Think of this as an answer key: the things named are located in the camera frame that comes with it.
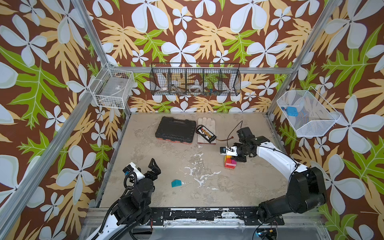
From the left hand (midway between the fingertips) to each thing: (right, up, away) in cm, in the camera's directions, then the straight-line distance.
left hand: (148, 163), depth 75 cm
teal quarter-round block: (+13, -14, +10) cm, 21 cm away
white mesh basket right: (+88, +24, +3) cm, 91 cm away
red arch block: (+45, -5, +13) cm, 47 cm away
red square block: (+44, -2, +12) cm, 46 cm away
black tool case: (+11, +16, +29) cm, 35 cm away
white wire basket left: (-24, +41, +12) cm, 49 cm away
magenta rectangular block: (+47, -3, +12) cm, 48 cm away
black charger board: (+33, +13, +30) cm, 47 cm away
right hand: (+46, +3, +13) cm, 48 cm away
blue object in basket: (+82, +28, +12) cm, 87 cm away
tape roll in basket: (+25, +44, +24) cm, 56 cm away
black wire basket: (+25, +51, +24) cm, 61 cm away
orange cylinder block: (+44, +1, +11) cm, 45 cm away
